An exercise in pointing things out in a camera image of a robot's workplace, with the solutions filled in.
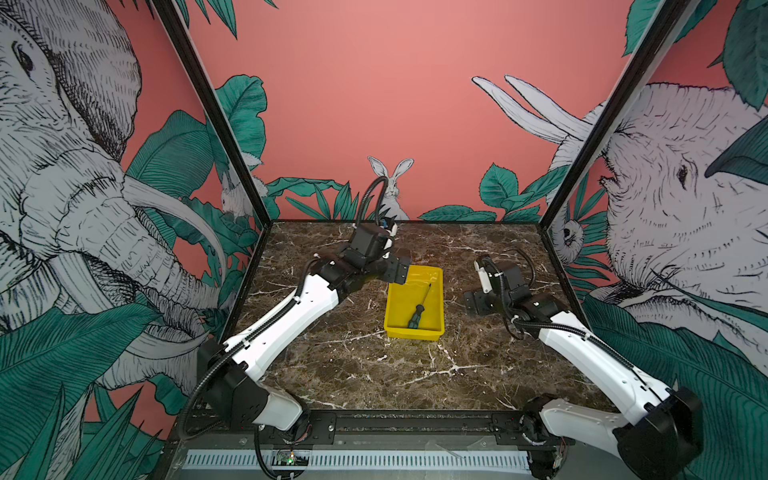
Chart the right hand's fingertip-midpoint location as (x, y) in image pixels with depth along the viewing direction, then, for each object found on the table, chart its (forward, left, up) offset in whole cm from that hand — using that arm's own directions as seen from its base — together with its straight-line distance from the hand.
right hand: (478, 286), depth 82 cm
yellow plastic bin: (+11, +14, -17) cm, 25 cm away
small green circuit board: (-39, +49, -16) cm, 65 cm away
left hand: (+3, +23, +10) cm, 25 cm away
